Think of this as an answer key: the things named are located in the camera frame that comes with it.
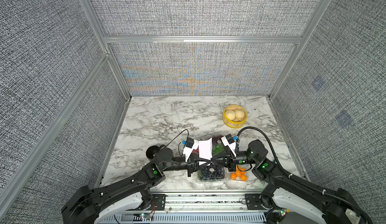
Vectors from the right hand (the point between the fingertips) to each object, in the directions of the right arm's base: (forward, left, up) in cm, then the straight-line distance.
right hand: (212, 158), depth 65 cm
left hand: (-3, 0, +1) cm, 3 cm away
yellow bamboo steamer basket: (+31, -21, -20) cm, 43 cm away
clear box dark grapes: (-2, -2, -16) cm, 17 cm away
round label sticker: (0, -1, -16) cm, 16 cm away
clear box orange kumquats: (-2, -16, -21) cm, 26 cm away
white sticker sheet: (+2, +3, +5) cm, 6 cm away
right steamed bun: (+37, -23, -18) cm, 47 cm away
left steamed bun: (+36, -17, -17) cm, 43 cm away
